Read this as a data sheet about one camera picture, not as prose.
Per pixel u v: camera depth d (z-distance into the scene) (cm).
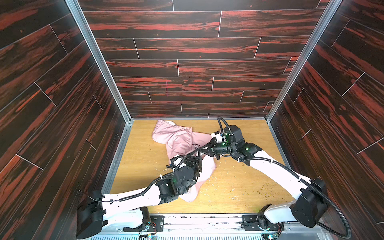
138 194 47
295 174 45
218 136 73
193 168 63
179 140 99
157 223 74
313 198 40
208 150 66
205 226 75
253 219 75
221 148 65
